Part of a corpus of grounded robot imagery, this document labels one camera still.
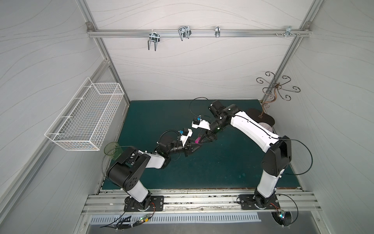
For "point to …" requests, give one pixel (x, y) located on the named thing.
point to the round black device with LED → (282, 218)
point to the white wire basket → (85, 121)
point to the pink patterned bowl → (266, 126)
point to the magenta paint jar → (197, 140)
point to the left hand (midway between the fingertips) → (201, 145)
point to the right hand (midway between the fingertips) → (200, 137)
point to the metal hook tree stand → (276, 86)
